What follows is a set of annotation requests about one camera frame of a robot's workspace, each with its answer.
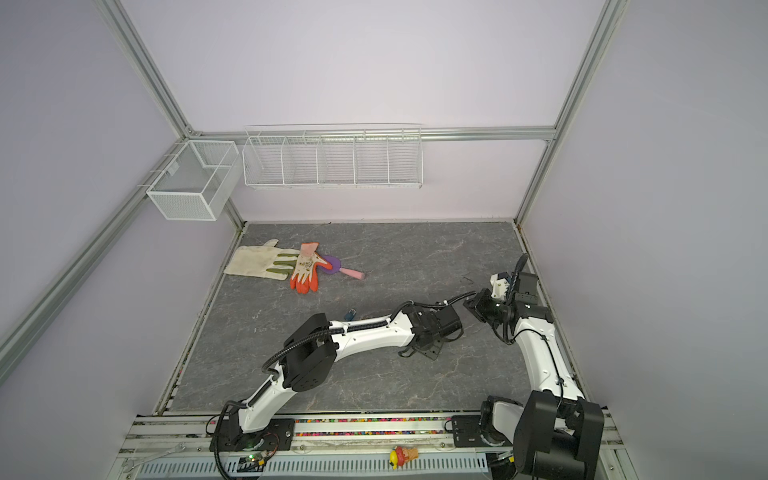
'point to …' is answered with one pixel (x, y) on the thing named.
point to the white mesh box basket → (193, 185)
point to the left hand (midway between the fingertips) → (429, 350)
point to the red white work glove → (306, 274)
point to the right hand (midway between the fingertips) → (467, 305)
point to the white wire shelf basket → (334, 159)
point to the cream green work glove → (263, 260)
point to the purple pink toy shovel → (336, 267)
